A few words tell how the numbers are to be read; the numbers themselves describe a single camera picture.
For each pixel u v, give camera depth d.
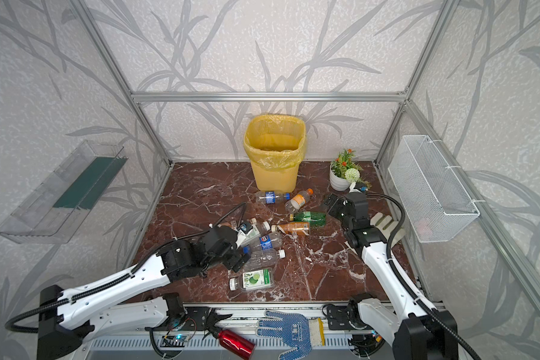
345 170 0.98
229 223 0.92
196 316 0.74
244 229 0.63
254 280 0.79
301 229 0.90
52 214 0.64
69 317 0.39
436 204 0.62
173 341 0.72
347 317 0.73
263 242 0.86
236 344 0.65
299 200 0.99
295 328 0.71
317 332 0.71
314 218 0.94
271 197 1.00
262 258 0.82
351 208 0.60
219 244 0.54
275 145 1.09
